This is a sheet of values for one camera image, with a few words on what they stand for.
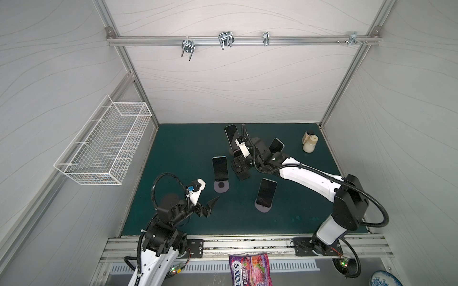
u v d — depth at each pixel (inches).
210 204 25.2
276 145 36.3
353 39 30.1
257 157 24.7
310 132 41.0
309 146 41.0
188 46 31.4
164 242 20.5
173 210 21.0
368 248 29.2
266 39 30.8
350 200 17.4
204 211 25.4
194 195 23.8
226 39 30.1
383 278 25.8
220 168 33.6
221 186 36.5
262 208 32.4
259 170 24.2
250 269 26.5
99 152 26.6
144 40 31.1
